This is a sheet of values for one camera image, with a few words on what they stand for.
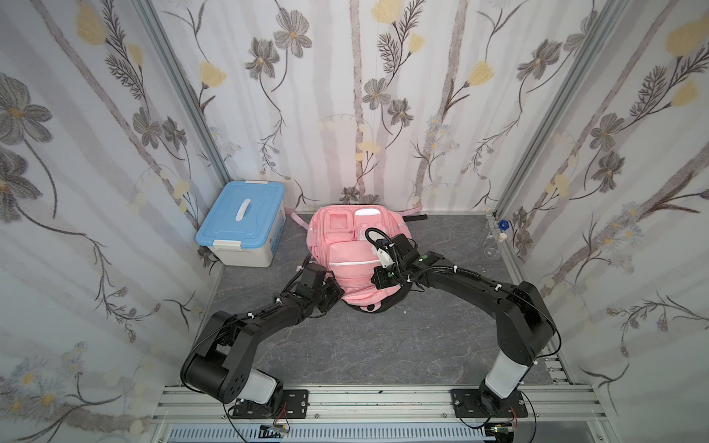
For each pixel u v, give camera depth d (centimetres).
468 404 73
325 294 78
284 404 73
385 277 77
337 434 70
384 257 79
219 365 43
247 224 94
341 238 101
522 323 46
